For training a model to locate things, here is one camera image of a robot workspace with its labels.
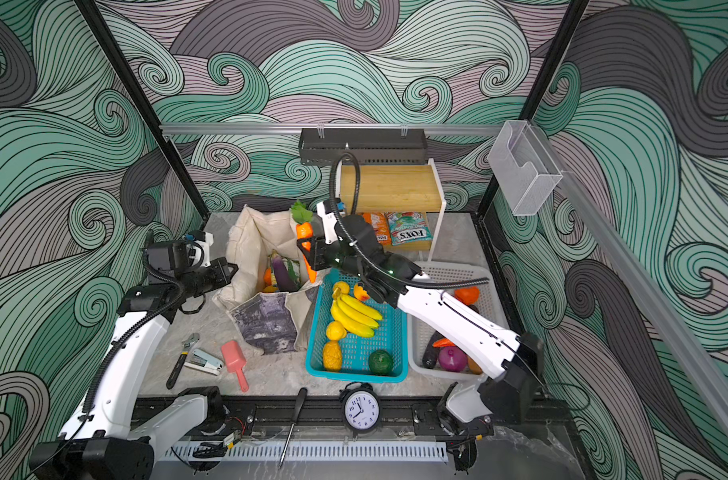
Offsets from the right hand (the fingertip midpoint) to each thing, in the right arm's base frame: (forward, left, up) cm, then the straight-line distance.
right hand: (303, 242), depth 66 cm
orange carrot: (-11, -36, -30) cm, 48 cm away
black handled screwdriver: (-24, +2, -33) cm, 41 cm away
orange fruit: (+9, +17, -29) cm, 35 cm away
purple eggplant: (+4, +10, -24) cm, 26 cm away
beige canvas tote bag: (-11, +9, -19) cm, 24 cm away
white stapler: (-17, +30, -32) cm, 47 cm away
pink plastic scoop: (-16, +22, -33) cm, 43 cm away
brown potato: (-18, -44, -32) cm, 57 cm away
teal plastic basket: (-8, -11, -35) cm, 38 cm away
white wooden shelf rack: (+22, -22, -3) cm, 31 cm away
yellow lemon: (-8, -6, -31) cm, 32 cm away
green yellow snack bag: (+12, +10, -30) cm, 34 cm away
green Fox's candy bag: (+20, -28, -17) cm, 38 cm away
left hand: (+1, +19, -11) cm, 22 cm away
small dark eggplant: (-14, -32, -31) cm, 47 cm away
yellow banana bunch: (-3, -10, -33) cm, 34 cm away
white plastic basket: (-5, -31, -35) cm, 47 cm away
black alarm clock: (-28, -13, -32) cm, 44 cm away
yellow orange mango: (+4, -13, -30) cm, 33 cm away
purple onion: (-16, -37, -30) cm, 50 cm away
